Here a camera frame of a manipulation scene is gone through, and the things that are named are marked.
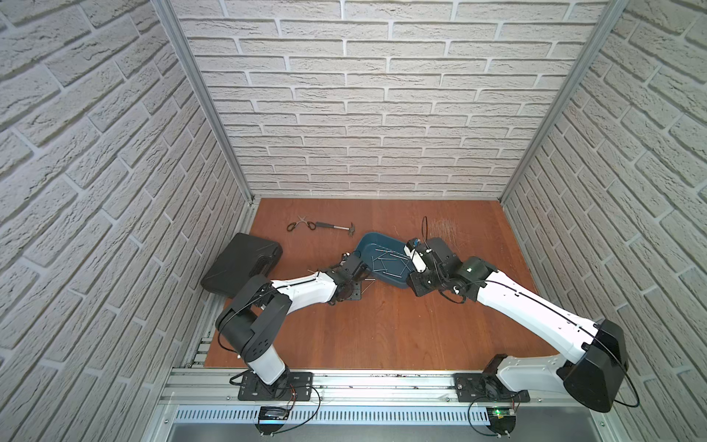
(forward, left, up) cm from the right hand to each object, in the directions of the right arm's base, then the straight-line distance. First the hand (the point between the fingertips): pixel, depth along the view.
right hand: (414, 278), depth 79 cm
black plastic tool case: (+17, +57, -8) cm, 60 cm away
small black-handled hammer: (+31, +19, -13) cm, 38 cm away
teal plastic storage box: (+17, +5, -14) cm, 22 cm away
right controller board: (-34, -19, -16) cm, 42 cm away
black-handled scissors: (+34, +43, -13) cm, 56 cm away
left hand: (+5, +18, -13) cm, 22 cm away
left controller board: (-30, +42, -16) cm, 54 cm away
